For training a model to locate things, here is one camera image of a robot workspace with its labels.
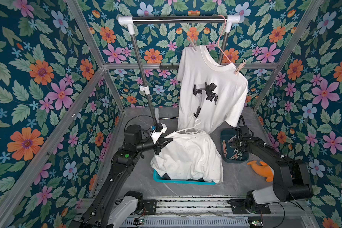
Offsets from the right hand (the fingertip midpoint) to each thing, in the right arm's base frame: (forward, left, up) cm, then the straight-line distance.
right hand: (240, 143), depth 92 cm
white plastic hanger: (+11, +28, +8) cm, 32 cm away
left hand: (-13, +43, +23) cm, 50 cm away
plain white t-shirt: (-14, +32, +11) cm, 37 cm away
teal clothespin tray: (-6, +7, -4) cm, 10 cm away
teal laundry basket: (-23, +47, -3) cm, 53 cm away
